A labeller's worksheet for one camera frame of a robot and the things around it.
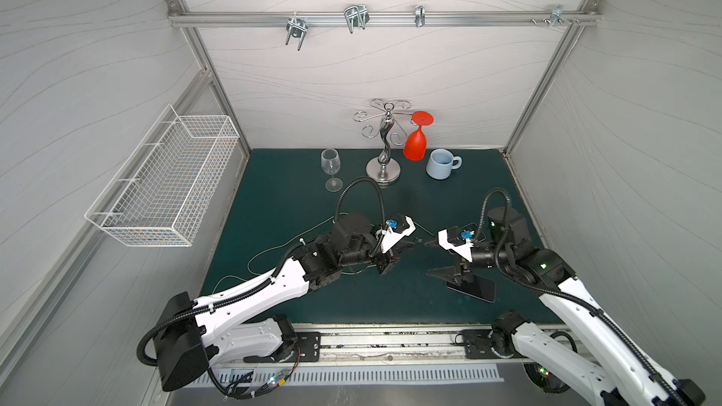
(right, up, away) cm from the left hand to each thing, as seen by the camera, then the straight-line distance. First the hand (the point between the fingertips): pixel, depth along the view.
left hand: (406, 244), depth 67 cm
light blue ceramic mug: (+19, +21, +42) cm, 51 cm away
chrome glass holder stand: (-1, +33, +26) cm, 43 cm away
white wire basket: (-61, +12, +1) cm, 62 cm away
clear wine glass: (-23, +22, +32) cm, 45 cm away
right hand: (+5, -2, +1) cm, 6 cm away
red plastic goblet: (+7, +28, +30) cm, 42 cm away
